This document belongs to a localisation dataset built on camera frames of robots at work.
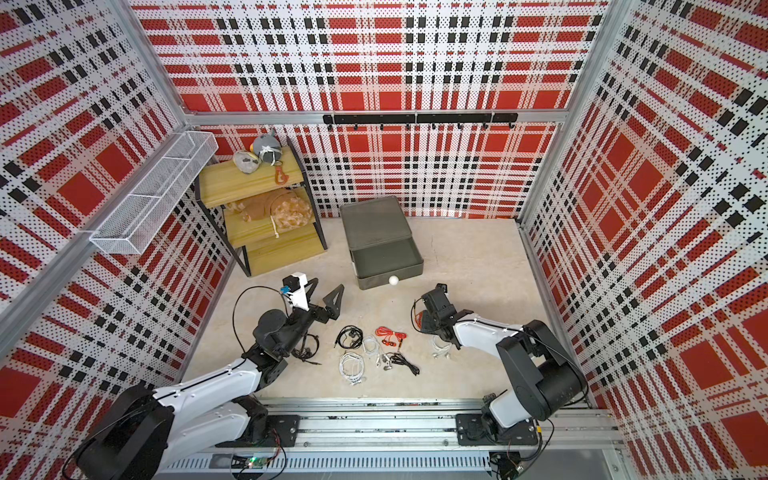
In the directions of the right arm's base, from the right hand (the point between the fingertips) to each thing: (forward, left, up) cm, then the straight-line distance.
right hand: (435, 319), depth 93 cm
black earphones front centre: (-12, +12, 0) cm, 17 cm away
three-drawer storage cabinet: (+24, +19, +20) cm, 37 cm away
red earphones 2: (0, +5, 0) cm, 5 cm away
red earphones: (-4, +15, 0) cm, 16 cm away
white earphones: (-10, -1, +1) cm, 10 cm away
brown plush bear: (+24, +45, +26) cm, 57 cm away
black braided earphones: (-6, +26, +1) cm, 27 cm away
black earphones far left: (-10, +38, +2) cm, 39 cm away
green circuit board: (-37, +44, +2) cm, 58 cm away
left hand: (+2, +28, +19) cm, 34 cm away
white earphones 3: (-9, +20, 0) cm, 22 cm away
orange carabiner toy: (+29, +46, +34) cm, 64 cm away
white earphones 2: (-15, +24, +2) cm, 29 cm away
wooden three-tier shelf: (+30, +64, +2) cm, 70 cm away
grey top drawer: (+9, +15, +18) cm, 25 cm away
